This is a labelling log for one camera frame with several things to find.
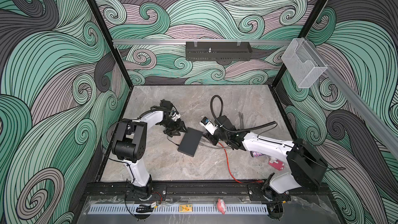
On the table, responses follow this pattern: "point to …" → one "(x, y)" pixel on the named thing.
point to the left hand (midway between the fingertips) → (184, 131)
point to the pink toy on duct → (221, 205)
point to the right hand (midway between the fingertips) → (205, 131)
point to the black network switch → (190, 141)
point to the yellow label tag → (185, 208)
